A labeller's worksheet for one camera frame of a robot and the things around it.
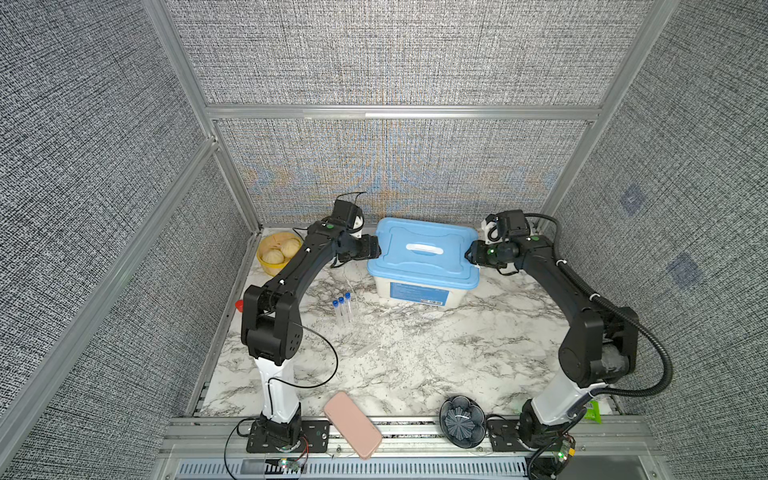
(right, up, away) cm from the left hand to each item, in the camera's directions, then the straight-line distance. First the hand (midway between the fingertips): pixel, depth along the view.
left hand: (371, 252), depth 91 cm
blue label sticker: (+14, -13, 0) cm, 19 cm away
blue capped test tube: (-9, -14, -11) cm, 20 cm away
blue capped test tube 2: (-8, -13, -10) cm, 18 cm away
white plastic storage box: (+25, -12, -4) cm, 28 cm away
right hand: (+32, -1, -1) cm, 32 cm away
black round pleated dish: (+24, -43, -16) cm, 51 cm away
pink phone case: (-3, -44, -17) cm, 47 cm away
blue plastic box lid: (+16, 0, -1) cm, 16 cm away
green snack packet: (+58, -41, -14) cm, 72 cm away
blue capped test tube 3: (-6, -14, -8) cm, 17 cm away
